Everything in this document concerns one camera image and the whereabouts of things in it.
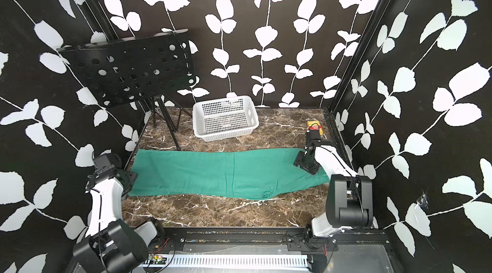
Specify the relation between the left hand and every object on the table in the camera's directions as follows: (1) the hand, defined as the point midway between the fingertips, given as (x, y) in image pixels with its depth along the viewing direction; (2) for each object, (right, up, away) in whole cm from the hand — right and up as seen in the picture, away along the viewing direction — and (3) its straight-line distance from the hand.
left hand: (129, 178), depth 80 cm
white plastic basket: (+35, +27, +34) cm, 56 cm away
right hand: (+75, +5, +10) cm, 76 cm away
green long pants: (+56, -2, +13) cm, 58 cm away
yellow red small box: (+90, +23, +31) cm, 98 cm away
